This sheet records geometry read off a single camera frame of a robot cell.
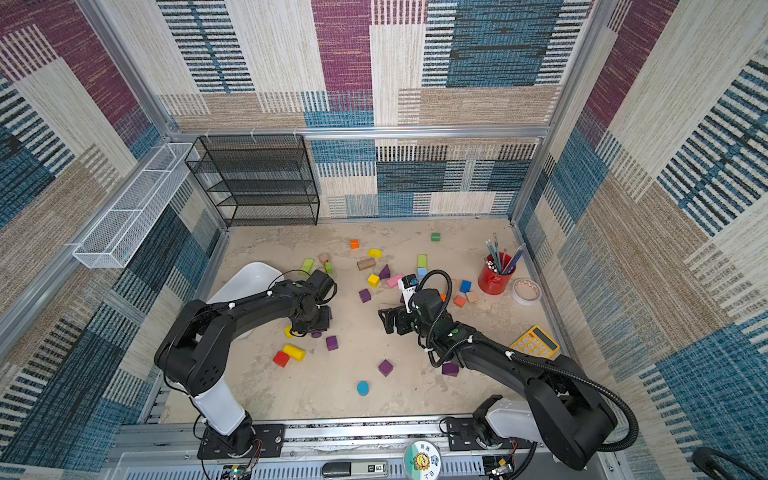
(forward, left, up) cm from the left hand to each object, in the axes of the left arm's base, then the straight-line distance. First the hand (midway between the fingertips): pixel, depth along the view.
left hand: (323, 326), depth 93 cm
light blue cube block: (+1, -28, +26) cm, 38 cm away
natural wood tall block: (+10, -48, 0) cm, 49 cm away
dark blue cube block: (+12, -45, +2) cm, 47 cm away
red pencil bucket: (+11, -53, +12) cm, 55 cm away
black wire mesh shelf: (+48, +26, +19) cm, 58 cm away
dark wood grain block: (+24, -12, +1) cm, 27 cm away
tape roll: (+10, -65, +1) cm, 66 cm away
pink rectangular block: (+15, -21, +1) cm, 26 cm away
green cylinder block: (+36, -38, +1) cm, 53 cm away
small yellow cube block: (-2, +10, +1) cm, 11 cm away
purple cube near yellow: (-6, -4, +2) cm, 8 cm away
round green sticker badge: (-35, -27, +8) cm, 45 cm away
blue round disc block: (-18, -13, 0) cm, 22 cm away
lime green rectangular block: (+24, -32, 0) cm, 41 cm away
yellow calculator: (-7, -63, +2) cm, 63 cm away
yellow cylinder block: (-8, +7, +1) cm, 11 cm away
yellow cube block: (+15, -15, +2) cm, 22 cm away
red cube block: (-10, +10, +1) cm, 14 cm away
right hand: (0, -23, +9) cm, 24 cm away
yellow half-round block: (+29, -16, 0) cm, 32 cm away
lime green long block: (+23, +8, +2) cm, 24 cm away
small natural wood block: (+25, +2, +2) cm, 26 cm away
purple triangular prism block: (+18, -19, +3) cm, 26 cm away
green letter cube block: (+21, 0, +3) cm, 21 cm away
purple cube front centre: (-13, -19, +1) cm, 23 cm away
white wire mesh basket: (+6, +44, +33) cm, 56 cm away
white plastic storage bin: (+16, +26, +2) cm, 31 cm away
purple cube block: (+10, -13, +1) cm, 16 cm away
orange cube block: (+32, -8, +2) cm, 33 cm away
